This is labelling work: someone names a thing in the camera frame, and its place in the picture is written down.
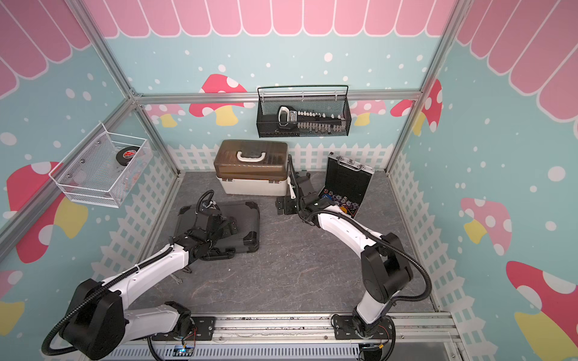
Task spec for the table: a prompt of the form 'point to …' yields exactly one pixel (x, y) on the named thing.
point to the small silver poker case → (345, 183)
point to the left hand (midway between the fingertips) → (226, 225)
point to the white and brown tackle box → (252, 167)
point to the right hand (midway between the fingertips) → (285, 201)
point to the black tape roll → (126, 154)
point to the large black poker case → (246, 214)
